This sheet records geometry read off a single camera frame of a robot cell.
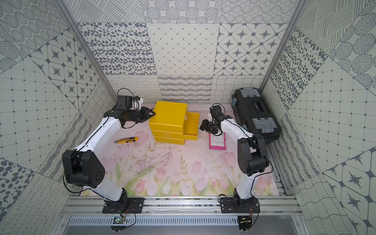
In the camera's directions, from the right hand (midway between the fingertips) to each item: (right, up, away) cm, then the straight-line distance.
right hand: (203, 130), depth 94 cm
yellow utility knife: (-53, -7, +4) cm, 53 cm away
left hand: (-31, +12, -9) cm, 34 cm away
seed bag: (+10, -9, +2) cm, 13 cm away
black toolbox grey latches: (+32, +13, +1) cm, 35 cm away
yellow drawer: (-8, 0, 0) cm, 8 cm away
